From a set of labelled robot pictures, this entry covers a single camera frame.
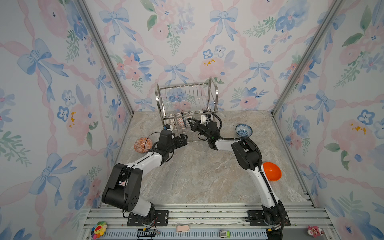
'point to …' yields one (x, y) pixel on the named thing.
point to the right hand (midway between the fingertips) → (187, 118)
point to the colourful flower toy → (99, 229)
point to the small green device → (223, 233)
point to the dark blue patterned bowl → (180, 122)
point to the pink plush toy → (315, 231)
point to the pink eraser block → (183, 228)
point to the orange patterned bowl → (143, 145)
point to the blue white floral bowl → (244, 130)
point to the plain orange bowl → (273, 172)
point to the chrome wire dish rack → (177, 103)
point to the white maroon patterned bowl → (171, 122)
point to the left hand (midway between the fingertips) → (182, 137)
